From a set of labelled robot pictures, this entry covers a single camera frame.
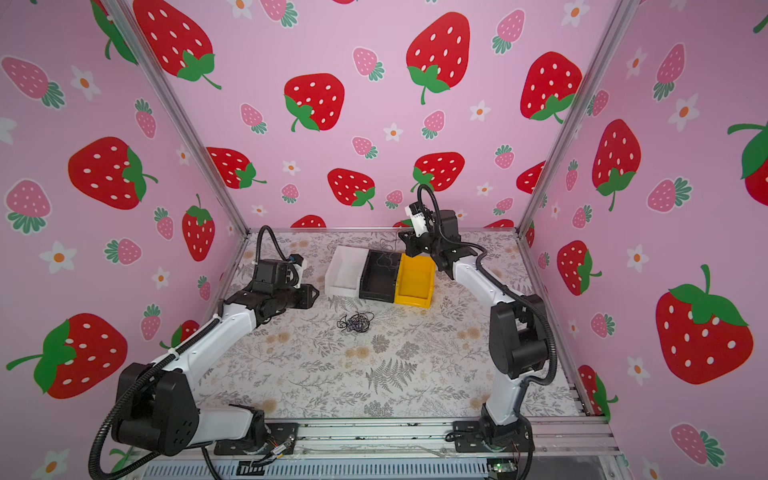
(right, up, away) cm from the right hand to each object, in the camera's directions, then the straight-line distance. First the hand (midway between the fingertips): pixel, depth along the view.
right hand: (394, 235), depth 87 cm
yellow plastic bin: (+7, -15, +13) cm, 21 cm away
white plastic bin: (-19, -13, +19) cm, 29 cm away
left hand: (-24, -17, +1) cm, 29 cm away
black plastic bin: (-5, -13, +18) cm, 23 cm away
